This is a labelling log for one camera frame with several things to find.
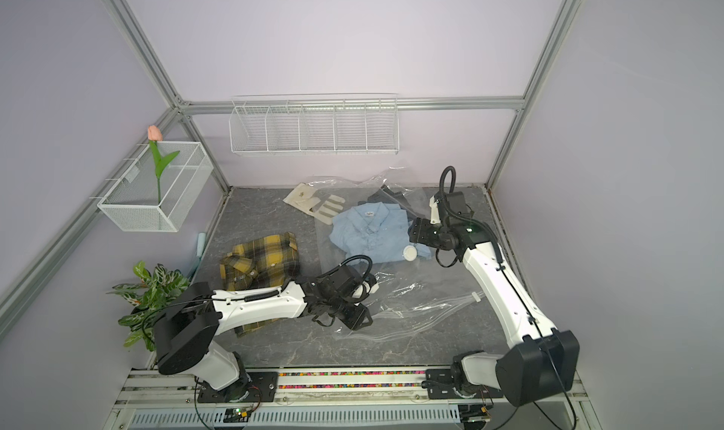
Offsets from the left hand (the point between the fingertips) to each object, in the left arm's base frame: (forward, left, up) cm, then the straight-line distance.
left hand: (367, 321), depth 79 cm
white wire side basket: (+33, +56, +26) cm, 70 cm away
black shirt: (+47, -11, +1) cm, 48 cm away
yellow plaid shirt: (+23, +34, -2) cm, 41 cm away
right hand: (+19, -17, +16) cm, 30 cm away
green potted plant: (+3, +49, +21) cm, 53 cm away
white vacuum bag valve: (+23, -16, -2) cm, 28 cm away
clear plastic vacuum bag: (+7, -14, -1) cm, 15 cm away
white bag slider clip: (+3, -31, +5) cm, 32 cm away
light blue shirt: (+31, -5, -1) cm, 31 cm away
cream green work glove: (+55, +22, -6) cm, 60 cm away
